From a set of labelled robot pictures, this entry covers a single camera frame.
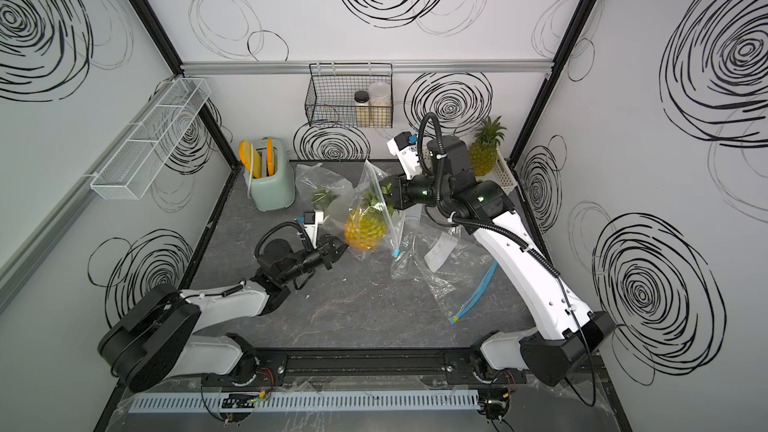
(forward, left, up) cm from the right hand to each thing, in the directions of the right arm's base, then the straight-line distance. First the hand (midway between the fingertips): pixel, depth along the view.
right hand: (377, 188), depth 63 cm
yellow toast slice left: (+26, +43, -17) cm, 53 cm away
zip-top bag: (-7, -3, -11) cm, 13 cm away
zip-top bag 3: (-11, -21, -36) cm, 43 cm away
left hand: (-2, +7, -18) cm, 20 cm away
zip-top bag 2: (+21, +23, -20) cm, 37 cm away
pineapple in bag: (+17, +20, -25) cm, 36 cm away
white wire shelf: (+7, +61, -3) cm, 62 cm away
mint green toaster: (+19, +37, -26) cm, 49 cm away
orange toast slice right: (+25, +37, -19) cm, 49 cm away
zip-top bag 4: (-1, -16, -27) cm, 32 cm away
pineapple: (-5, +2, -7) cm, 9 cm away
